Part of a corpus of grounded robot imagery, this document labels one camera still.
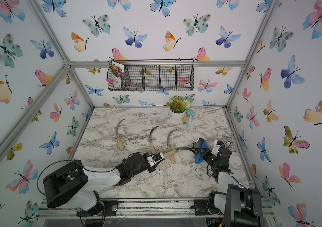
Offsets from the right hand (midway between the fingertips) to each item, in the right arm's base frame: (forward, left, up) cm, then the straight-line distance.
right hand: (201, 147), depth 88 cm
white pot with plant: (+28, +15, +6) cm, 32 cm away
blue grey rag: (-7, +3, +1) cm, 8 cm away
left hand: (-8, +23, +3) cm, 25 cm away
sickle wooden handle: (+5, +54, -7) cm, 55 cm away
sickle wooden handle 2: (-5, +19, +1) cm, 20 cm away
